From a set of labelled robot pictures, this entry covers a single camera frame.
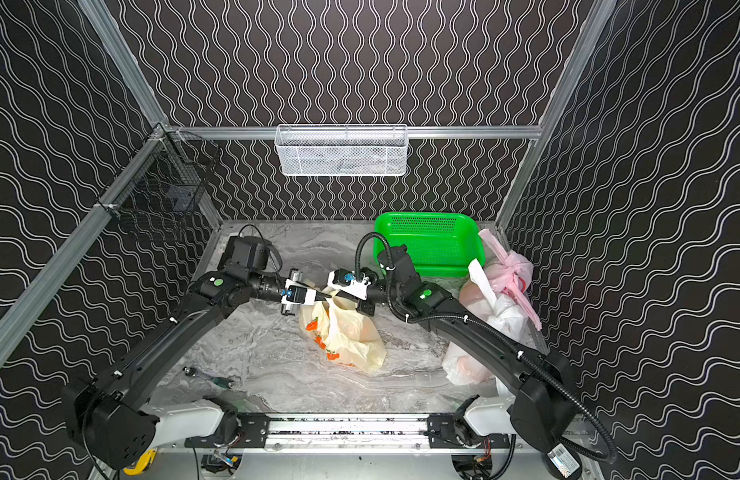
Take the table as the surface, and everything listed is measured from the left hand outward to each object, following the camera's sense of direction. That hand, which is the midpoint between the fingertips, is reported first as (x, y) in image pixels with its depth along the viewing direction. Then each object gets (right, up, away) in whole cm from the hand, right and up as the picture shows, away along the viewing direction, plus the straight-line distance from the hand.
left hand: (335, 295), depth 67 cm
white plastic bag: (+33, -19, +9) cm, 39 cm away
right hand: (+1, +2, +6) cm, 7 cm away
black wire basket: (-59, +34, +30) cm, 74 cm away
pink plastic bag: (+47, +4, +18) cm, 51 cm away
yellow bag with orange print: (+2, -8, -1) cm, 9 cm away
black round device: (+53, -40, +3) cm, 66 cm away
